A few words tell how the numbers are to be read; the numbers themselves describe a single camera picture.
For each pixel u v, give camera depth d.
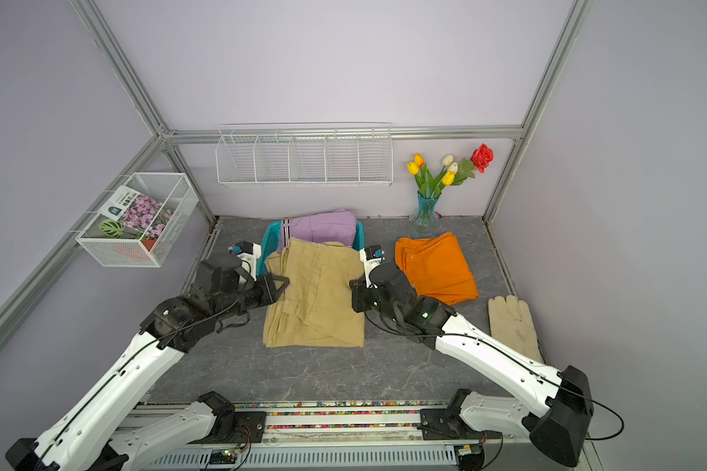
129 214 0.73
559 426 0.37
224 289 0.51
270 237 1.04
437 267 1.03
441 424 0.74
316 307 0.72
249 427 0.72
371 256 0.62
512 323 0.91
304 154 0.99
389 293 0.53
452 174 0.92
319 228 1.04
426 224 1.15
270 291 0.59
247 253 0.61
